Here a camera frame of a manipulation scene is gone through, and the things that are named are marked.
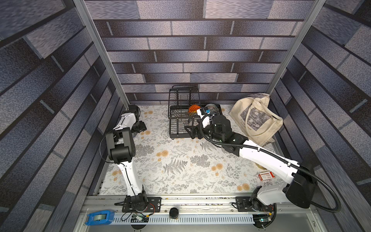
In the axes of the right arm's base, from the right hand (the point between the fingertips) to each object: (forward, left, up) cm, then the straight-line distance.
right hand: (190, 122), depth 74 cm
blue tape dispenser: (-40, +41, -22) cm, 62 cm away
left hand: (+11, +37, -22) cm, 44 cm away
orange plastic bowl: (+28, -1, -19) cm, 34 cm away
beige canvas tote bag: (+18, -44, -18) cm, 51 cm away
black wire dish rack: (+35, +6, -18) cm, 39 cm away
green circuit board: (-38, -36, -30) cm, 60 cm away
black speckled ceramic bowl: (+32, -15, -20) cm, 40 cm away
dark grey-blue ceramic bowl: (+27, -18, -21) cm, 38 cm away
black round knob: (-38, +7, -19) cm, 43 cm away
